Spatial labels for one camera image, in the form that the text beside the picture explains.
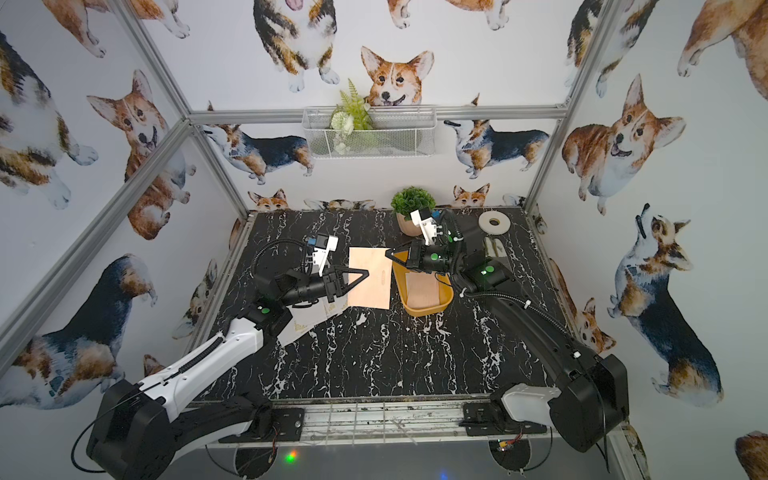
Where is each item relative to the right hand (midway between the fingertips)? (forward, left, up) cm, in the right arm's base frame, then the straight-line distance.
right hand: (383, 253), depth 67 cm
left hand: (-3, +3, -4) cm, 6 cm away
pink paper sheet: (+9, -10, -33) cm, 36 cm away
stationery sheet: (+4, +17, -32) cm, 36 cm away
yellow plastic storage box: (+10, -18, -33) cm, 38 cm away
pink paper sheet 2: (-6, +2, -7) cm, 9 cm away
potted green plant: (+34, -5, -16) cm, 38 cm away
